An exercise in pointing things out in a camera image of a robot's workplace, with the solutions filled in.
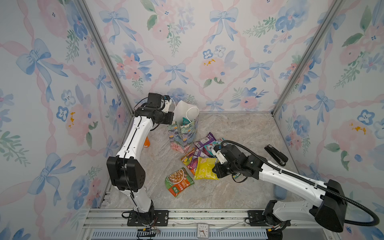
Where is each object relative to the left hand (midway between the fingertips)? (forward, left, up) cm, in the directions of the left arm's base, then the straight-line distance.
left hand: (171, 116), depth 84 cm
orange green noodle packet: (-27, -4, -25) cm, 37 cm away
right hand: (-26, -22, -12) cm, 36 cm away
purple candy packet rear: (+1, -23, -22) cm, 32 cm away
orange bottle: (-4, +18, -20) cm, 27 cm away
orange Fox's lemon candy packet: (-14, -9, -22) cm, 27 cm away
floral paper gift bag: (-8, -6, -3) cm, 10 cm away
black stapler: (-12, -65, -23) cm, 70 cm away
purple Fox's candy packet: (-13, -15, -18) cm, 27 cm away
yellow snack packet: (-25, -18, -13) cm, 34 cm away
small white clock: (-51, -17, -23) cm, 59 cm away
